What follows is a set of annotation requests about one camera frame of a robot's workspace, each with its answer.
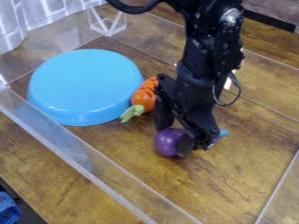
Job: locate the clear acrylic corner bracket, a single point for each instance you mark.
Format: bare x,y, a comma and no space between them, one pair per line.
105,20

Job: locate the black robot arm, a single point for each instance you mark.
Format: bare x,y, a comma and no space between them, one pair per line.
212,51

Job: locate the blue object at corner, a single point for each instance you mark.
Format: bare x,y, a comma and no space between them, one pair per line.
9,210

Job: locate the white brick pattern curtain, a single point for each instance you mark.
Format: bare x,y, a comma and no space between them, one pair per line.
25,15

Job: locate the orange toy carrot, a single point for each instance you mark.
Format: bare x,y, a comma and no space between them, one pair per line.
141,100

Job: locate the purple toy eggplant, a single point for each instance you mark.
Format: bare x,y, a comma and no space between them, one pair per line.
167,139

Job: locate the clear acrylic enclosure wall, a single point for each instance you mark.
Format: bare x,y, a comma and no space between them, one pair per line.
97,174

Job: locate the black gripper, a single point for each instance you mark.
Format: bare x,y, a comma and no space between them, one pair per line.
184,100

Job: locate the blue round tray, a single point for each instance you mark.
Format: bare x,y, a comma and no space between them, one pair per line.
81,88

